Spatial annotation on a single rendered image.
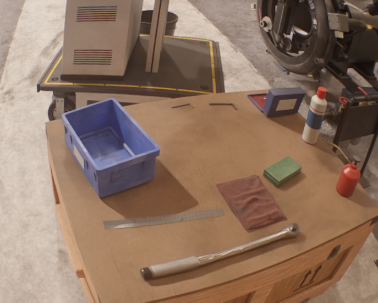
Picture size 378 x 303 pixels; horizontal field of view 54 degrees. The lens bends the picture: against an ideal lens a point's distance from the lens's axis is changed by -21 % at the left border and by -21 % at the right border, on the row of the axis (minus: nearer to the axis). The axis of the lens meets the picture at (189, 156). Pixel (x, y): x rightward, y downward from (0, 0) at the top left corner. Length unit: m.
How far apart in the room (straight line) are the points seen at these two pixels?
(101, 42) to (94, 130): 0.64
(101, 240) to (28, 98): 1.64
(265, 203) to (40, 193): 1.06
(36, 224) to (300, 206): 1.08
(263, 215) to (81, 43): 1.19
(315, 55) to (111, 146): 1.36
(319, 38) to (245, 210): 1.33
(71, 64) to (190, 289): 1.34
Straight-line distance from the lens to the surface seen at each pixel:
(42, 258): 1.70
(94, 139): 1.44
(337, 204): 1.40
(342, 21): 2.27
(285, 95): 1.63
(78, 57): 2.05
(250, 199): 1.27
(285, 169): 1.40
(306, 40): 2.63
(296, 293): 1.56
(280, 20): 2.60
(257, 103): 1.73
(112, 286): 1.05
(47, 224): 1.82
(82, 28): 1.98
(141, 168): 1.24
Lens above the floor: 1.35
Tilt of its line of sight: 39 degrees down
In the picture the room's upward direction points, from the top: 9 degrees clockwise
